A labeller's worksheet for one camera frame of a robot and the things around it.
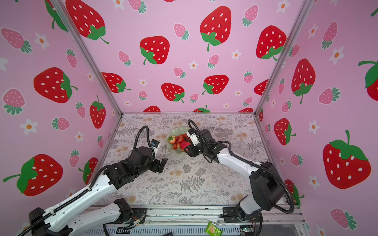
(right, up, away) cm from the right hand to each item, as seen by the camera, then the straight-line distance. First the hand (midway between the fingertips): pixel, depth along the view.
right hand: (186, 147), depth 84 cm
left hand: (-13, -3, -8) cm, 16 cm away
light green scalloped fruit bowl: (-9, +8, +21) cm, 24 cm away
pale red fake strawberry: (-11, +4, +11) cm, 16 cm away
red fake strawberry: (-1, +2, 0) cm, 2 cm away
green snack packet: (+14, -38, -15) cm, 43 cm away
